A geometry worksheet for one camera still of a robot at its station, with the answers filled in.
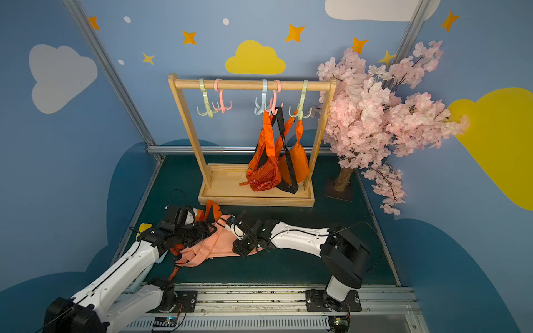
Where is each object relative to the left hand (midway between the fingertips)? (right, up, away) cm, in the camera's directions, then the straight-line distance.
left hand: (212, 229), depth 83 cm
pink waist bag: (+4, -5, 0) cm, 6 cm away
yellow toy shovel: (-34, -1, +8) cm, 35 cm away
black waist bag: (+34, +17, +12) cm, 40 cm away
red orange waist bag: (+21, +24, +11) cm, 33 cm away
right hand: (+11, -6, -1) cm, 13 cm away
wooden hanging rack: (-3, +18, +26) cm, 32 cm away
